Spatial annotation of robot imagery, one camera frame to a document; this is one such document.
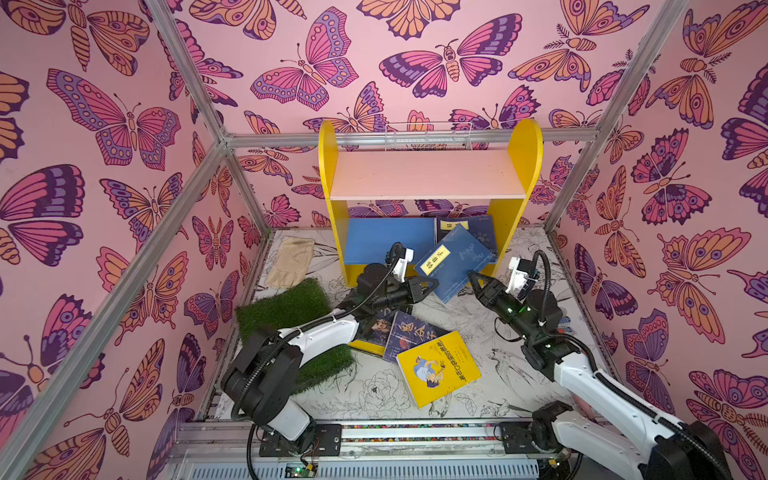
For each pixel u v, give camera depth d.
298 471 0.72
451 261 0.78
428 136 0.92
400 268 0.74
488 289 0.69
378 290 0.59
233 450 0.73
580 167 1.01
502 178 0.78
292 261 1.10
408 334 0.86
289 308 0.95
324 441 0.73
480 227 0.95
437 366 0.83
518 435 0.74
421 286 0.74
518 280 0.69
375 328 0.89
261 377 0.42
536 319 0.57
